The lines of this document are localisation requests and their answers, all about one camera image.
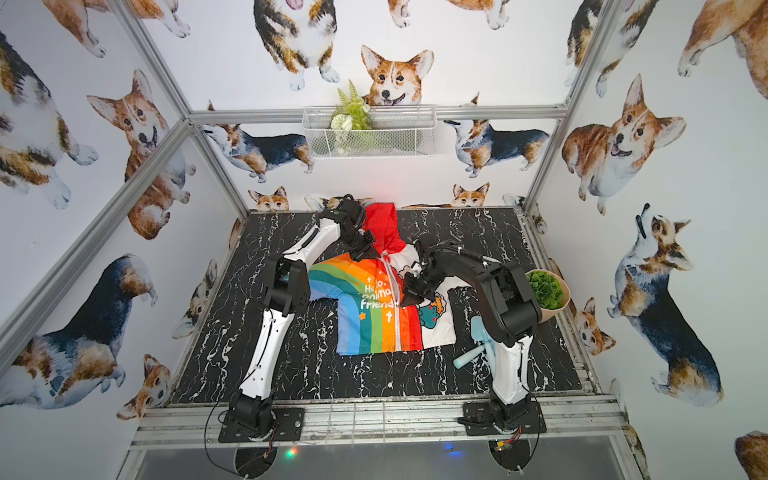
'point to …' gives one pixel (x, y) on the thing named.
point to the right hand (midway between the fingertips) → (398, 302)
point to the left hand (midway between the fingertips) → (387, 249)
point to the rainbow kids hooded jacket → (369, 292)
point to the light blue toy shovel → (480, 334)
